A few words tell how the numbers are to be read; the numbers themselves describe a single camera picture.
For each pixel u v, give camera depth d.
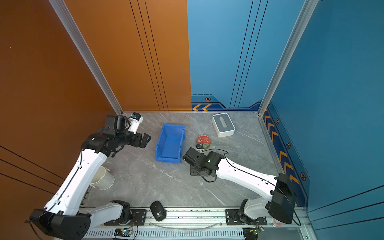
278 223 0.72
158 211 0.74
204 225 0.73
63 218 0.36
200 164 0.55
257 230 0.70
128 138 0.63
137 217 0.73
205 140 0.99
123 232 0.71
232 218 0.72
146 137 0.67
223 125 1.06
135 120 0.64
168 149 0.99
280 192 0.40
